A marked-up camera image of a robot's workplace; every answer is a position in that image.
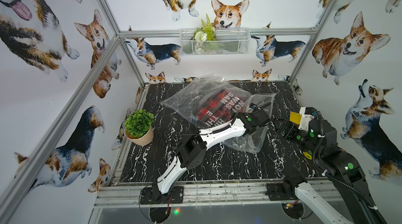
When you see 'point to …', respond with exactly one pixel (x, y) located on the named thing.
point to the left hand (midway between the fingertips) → (246, 121)
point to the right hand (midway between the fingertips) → (280, 121)
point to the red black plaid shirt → (220, 108)
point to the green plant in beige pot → (139, 127)
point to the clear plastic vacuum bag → (187, 101)
